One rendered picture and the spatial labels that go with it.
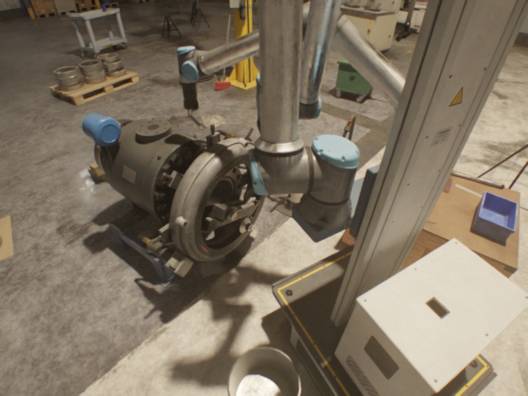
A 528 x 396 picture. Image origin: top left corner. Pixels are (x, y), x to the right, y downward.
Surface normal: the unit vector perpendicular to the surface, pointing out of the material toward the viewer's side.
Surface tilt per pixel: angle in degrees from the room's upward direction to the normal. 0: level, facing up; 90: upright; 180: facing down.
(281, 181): 80
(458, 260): 0
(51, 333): 0
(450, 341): 0
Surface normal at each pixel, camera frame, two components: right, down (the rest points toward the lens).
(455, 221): 0.00, -0.75
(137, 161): -0.40, -0.20
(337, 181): 0.08, 0.66
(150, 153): -0.27, -0.43
